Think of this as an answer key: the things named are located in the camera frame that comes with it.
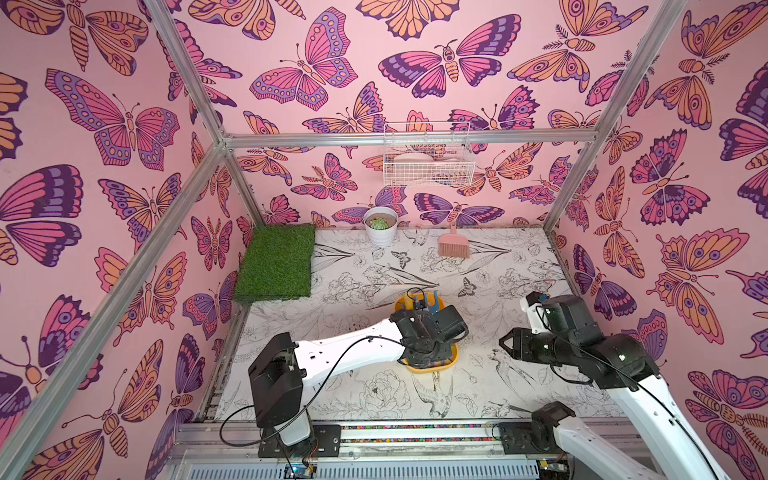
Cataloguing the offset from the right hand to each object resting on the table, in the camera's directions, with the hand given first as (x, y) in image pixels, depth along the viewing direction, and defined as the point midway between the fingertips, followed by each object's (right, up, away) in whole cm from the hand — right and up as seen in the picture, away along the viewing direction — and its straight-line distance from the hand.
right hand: (503, 343), depth 69 cm
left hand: (-12, -4, +6) cm, 14 cm away
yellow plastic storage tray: (-20, +10, +2) cm, 22 cm away
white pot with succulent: (-29, +31, +37) cm, 57 cm away
